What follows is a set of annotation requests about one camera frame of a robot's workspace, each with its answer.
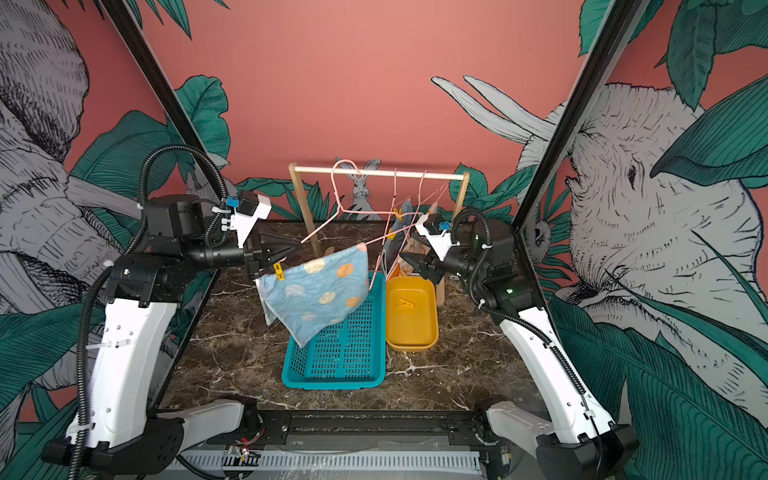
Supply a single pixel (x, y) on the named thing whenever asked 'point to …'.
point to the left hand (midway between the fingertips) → (297, 242)
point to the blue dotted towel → (315, 293)
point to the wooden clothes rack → (440, 288)
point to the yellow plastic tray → (412, 322)
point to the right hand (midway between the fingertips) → (407, 239)
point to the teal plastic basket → (350, 355)
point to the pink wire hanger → (360, 212)
